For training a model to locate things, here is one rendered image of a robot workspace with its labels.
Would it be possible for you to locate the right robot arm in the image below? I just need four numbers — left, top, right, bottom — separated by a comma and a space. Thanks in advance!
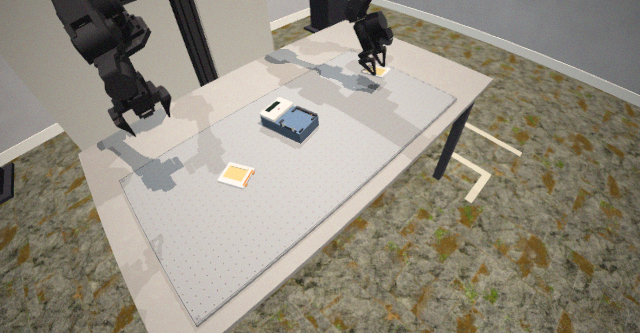
51, 0, 155, 119

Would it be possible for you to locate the white cassette with yellow panel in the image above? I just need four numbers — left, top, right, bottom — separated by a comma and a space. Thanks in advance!
217, 162, 255, 189
361, 64, 391, 78

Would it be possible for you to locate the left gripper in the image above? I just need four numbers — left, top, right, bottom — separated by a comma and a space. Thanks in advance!
358, 33, 386, 75

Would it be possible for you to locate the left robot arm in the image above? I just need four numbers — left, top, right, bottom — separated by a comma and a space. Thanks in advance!
344, 0, 394, 51

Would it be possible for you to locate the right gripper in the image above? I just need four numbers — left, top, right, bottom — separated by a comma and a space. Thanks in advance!
108, 80, 171, 137

